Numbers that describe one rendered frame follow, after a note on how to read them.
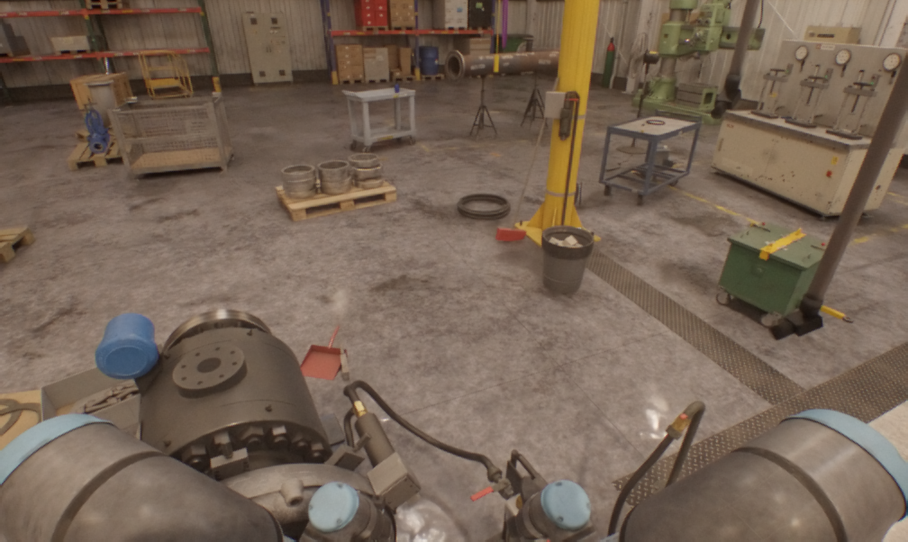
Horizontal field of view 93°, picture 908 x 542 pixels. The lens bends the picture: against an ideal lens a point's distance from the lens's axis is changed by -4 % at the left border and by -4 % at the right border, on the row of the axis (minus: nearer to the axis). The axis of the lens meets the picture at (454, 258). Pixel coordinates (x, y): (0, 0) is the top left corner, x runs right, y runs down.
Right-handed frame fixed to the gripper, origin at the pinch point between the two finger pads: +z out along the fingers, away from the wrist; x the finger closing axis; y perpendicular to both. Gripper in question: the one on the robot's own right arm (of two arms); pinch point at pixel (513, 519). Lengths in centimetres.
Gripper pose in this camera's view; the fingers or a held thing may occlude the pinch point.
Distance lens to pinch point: 135.0
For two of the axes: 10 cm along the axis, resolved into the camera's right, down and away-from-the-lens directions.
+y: 1.1, 7.8, -6.1
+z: -1.8, 6.2, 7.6
